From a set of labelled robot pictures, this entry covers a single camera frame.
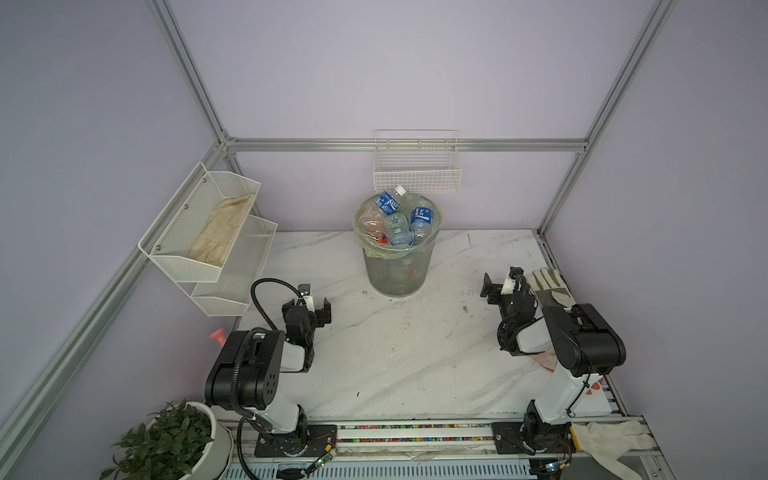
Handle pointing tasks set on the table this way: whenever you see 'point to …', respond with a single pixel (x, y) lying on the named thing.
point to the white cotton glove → (605, 441)
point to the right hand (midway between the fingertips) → (500, 273)
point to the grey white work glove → (544, 279)
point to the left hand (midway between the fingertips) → (308, 301)
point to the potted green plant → (170, 447)
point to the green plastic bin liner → (377, 249)
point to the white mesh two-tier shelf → (221, 291)
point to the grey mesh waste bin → (397, 278)
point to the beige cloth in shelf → (214, 240)
